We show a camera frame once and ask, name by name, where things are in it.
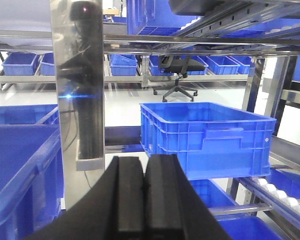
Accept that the row of small blue bins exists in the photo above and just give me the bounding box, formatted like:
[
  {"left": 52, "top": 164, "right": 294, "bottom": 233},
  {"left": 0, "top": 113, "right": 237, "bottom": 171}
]
[{"left": 1, "top": 52, "right": 253, "bottom": 77}]

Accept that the tall steel rack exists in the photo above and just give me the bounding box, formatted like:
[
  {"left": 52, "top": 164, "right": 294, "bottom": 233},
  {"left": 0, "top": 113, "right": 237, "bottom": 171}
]
[{"left": 0, "top": 0, "right": 300, "bottom": 240}]

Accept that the black office chair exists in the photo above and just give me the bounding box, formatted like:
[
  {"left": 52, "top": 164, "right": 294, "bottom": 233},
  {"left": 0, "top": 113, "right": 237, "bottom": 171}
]
[{"left": 153, "top": 55, "right": 209, "bottom": 103}]

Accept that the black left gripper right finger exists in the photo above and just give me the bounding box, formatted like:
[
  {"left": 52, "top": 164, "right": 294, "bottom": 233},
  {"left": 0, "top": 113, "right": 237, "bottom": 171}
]
[{"left": 144, "top": 154, "right": 231, "bottom": 240}]

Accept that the low steel shelf rack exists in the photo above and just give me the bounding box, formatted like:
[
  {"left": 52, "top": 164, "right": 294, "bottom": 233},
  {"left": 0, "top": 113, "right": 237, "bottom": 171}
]
[{"left": 0, "top": 48, "right": 256, "bottom": 92}]

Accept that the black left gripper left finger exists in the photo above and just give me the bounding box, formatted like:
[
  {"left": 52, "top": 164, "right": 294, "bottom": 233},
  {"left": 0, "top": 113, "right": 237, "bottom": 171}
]
[{"left": 24, "top": 156, "right": 145, "bottom": 240}]

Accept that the blue bin with white dot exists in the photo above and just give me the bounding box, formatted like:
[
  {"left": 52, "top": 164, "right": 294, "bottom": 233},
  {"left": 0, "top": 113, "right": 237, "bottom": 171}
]
[{"left": 139, "top": 101, "right": 278, "bottom": 181}]

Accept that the black floor cable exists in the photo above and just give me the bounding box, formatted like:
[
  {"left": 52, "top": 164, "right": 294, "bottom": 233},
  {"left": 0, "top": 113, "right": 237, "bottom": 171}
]
[{"left": 82, "top": 169, "right": 91, "bottom": 188}]

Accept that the large blue plastic bin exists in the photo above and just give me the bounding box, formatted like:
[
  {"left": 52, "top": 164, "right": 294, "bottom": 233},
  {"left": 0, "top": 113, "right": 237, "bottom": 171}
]
[
  {"left": 0, "top": 104, "right": 60, "bottom": 126},
  {"left": 188, "top": 178, "right": 238, "bottom": 209},
  {"left": 264, "top": 168, "right": 300, "bottom": 201},
  {"left": 126, "top": 0, "right": 199, "bottom": 36},
  {"left": 0, "top": 124, "right": 65, "bottom": 240},
  {"left": 216, "top": 215, "right": 285, "bottom": 240}
]

